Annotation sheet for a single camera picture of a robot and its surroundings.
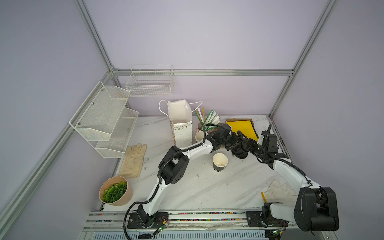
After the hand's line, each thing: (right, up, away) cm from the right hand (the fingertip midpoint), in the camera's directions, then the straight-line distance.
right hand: (245, 143), depth 88 cm
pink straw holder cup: (-27, +10, +11) cm, 31 cm away
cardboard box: (+7, +16, +23) cm, 29 cm away
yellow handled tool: (+8, -29, -6) cm, 31 cm away
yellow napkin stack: (+7, +10, +20) cm, 23 cm away
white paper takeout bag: (-38, +13, -5) cm, 41 cm away
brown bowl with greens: (-69, -22, -16) cm, 74 cm away
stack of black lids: (-1, -7, +10) cm, 12 cm away
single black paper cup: (-15, -11, 0) cm, 19 cm away
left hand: (-2, +2, -1) cm, 3 cm away
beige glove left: (-70, -14, +5) cm, 72 cm away
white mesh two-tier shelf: (-79, +13, -10) cm, 81 cm away
